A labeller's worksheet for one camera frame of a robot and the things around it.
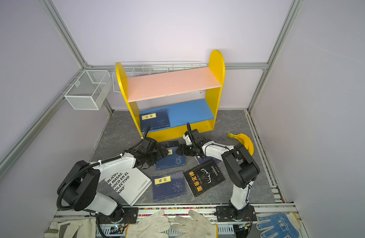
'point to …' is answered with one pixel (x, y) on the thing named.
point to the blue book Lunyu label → (157, 119)
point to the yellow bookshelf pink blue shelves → (168, 106)
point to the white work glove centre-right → (200, 228)
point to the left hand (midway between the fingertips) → (164, 156)
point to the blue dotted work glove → (285, 225)
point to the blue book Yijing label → (168, 185)
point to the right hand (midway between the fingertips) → (180, 152)
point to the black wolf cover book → (170, 144)
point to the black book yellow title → (204, 177)
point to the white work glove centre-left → (155, 225)
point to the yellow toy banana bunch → (245, 140)
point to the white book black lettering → (130, 184)
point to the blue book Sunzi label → (171, 160)
